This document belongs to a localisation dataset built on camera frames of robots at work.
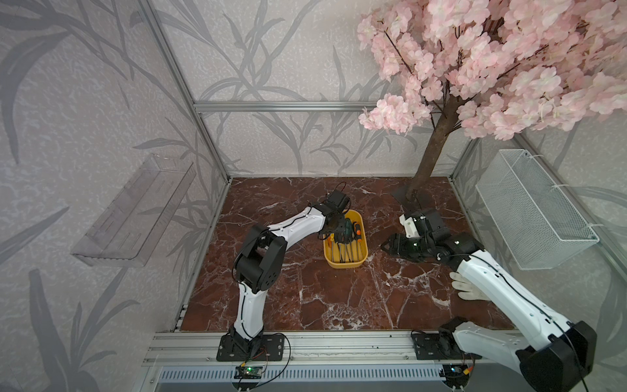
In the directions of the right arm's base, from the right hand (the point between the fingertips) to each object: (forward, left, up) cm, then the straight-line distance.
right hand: (386, 246), depth 77 cm
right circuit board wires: (-32, -20, -21) cm, 43 cm away
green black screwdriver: (+13, +11, -14) cm, 22 cm away
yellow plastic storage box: (+7, +14, -17) cm, 23 cm away
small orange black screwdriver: (+13, +7, -14) cm, 20 cm away
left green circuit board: (-31, +43, -17) cm, 56 cm away
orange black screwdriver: (+11, +18, -16) cm, 26 cm away
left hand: (+15, +15, -11) cm, 23 cm away
